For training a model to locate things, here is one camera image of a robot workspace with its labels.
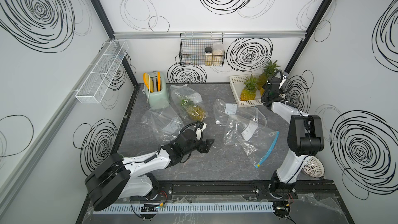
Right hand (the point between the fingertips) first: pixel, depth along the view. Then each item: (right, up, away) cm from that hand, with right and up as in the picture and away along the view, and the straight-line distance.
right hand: (277, 80), depth 91 cm
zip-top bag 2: (-59, -7, +3) cm, 59 cm away
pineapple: (-15, -7, +8) cm, 18 cm away
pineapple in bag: (-50, -19, +1) cm, 53 cm away
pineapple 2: (0, +9, +10) cm, 13 cm away
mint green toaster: (-72, -12, +5) cm, 74 cm away
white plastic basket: (-17, 0, +28) cm, 33 cm away
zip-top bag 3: (-11, -36, 0) cm, 38 cm away
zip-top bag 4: (-30, -21, +8) cm, 37 cm away
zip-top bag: (-67, -24, -4) cm, 71 cm away
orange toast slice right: (-73, 0, +7) cm, 73 cm away
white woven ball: (+13, -46, -11) cm, 49 cm away
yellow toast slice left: (-79, +1, +2) cm, 79 cm away
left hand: (-42, -32, -10) cm, 53 cm away
